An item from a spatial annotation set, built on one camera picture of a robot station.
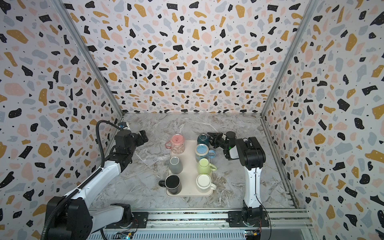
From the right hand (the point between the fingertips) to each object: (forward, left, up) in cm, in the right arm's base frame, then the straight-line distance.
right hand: (205, 131), depth 98 cm
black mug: (-34, +17, 0) cm, 38 cm away
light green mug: (-25, 0, -1) cm, 25 cm away
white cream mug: (-33, +1, -2) cm, 33 cm away
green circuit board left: (-56, +38, -9) cm, 68 cm away
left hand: (-10, +38, +12) cm, 41 cm away
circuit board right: (-55, -23, -11) cm, 60 cm away
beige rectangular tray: (-27, +10, -11) cm, 31 cm away
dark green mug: (-7, +1, +1) cm, 7 cm away
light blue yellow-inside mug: (-16, +2, +1) cm, 16 cm away
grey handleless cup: (-24, +17, -3) cm, 29 cm away
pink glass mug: (-11, +17, +2) cm, 21 cm away
